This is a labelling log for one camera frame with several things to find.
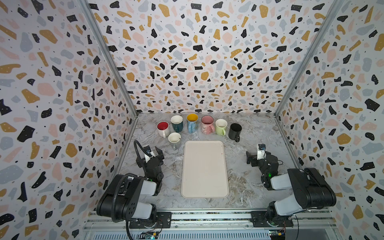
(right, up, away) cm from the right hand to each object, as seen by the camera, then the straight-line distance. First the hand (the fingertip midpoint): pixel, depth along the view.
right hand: (254, 147), depth 92 cm
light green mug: (-19, +14, +14) cm, 27 cm away
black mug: (-10, +10, +9) cm, 17 cm away
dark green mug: (-50, +16, +11) cm, 53 cm away
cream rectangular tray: (-31, -14, -3) cm, 34 cm away
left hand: (-64, 0, -7) cm, 64 cm away
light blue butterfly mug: (-39, +16, +11) cm, 43 cm away
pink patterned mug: (-28, +13, +10) cm, 33 cm away
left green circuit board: (-57, -38, -22) cm, 72 cm away
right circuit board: (+3, -39, -21) cm, 44 cm away
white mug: (-60, +12, +13) cm, 62 cm away
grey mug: (-50, +5, +6) cm, 51 cm away
